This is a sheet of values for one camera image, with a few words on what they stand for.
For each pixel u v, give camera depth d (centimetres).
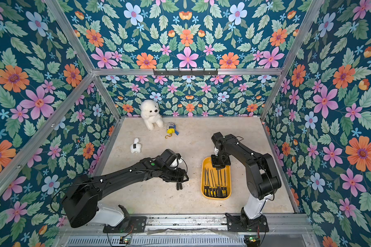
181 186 85
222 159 74
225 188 83
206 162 91
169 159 66
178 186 84
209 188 84
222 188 84
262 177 47
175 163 69
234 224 74
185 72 93
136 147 99
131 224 68
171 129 108
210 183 86
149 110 101
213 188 84
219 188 84
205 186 86
